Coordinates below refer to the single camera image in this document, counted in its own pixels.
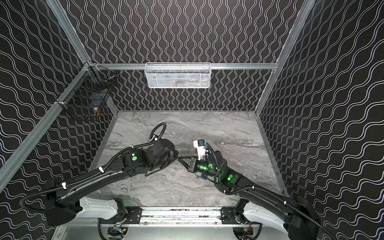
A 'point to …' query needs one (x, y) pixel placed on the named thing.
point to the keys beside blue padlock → (197, 176)
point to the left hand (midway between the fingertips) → (183, 154)
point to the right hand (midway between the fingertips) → (178, 160)
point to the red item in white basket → (174, 81)
